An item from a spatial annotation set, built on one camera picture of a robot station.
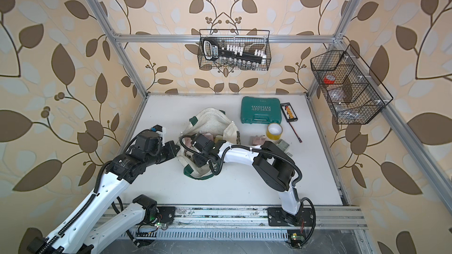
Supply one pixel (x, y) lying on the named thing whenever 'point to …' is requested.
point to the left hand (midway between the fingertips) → (178, 145)
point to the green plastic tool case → (261, 110)
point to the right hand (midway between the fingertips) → (198, 158)
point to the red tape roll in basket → (329, 79)
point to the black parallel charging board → (288, 112)
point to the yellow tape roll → (274, 131)
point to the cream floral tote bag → (210, 122)
